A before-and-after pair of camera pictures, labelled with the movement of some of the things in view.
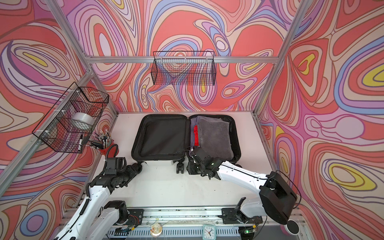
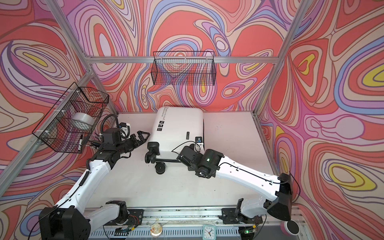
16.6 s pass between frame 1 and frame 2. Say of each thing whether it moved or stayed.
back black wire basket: stayed
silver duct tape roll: stayed
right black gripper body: moved
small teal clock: stayed
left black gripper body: moved
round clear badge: stayed
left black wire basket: stayed
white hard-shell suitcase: moved
